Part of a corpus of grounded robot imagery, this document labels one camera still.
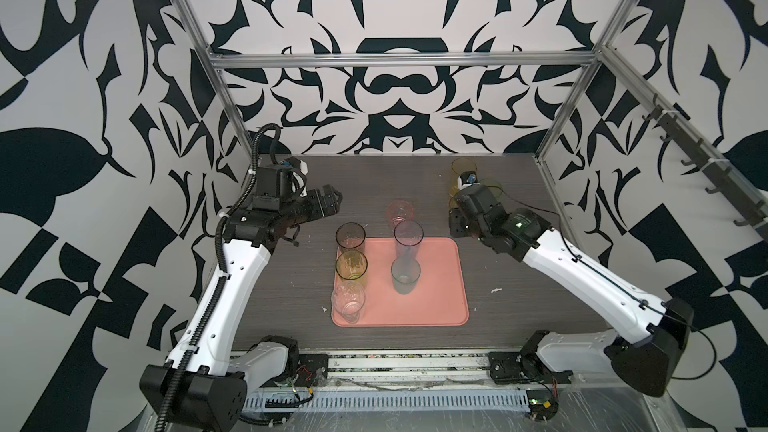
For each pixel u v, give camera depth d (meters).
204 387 0.36
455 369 0.76
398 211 1.00
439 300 0.88
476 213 0.56
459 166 0.99
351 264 0.85
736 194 0.56
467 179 0.66
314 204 0.64
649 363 0.38
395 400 0.71
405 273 0.87
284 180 0.55
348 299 0.83
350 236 0.87
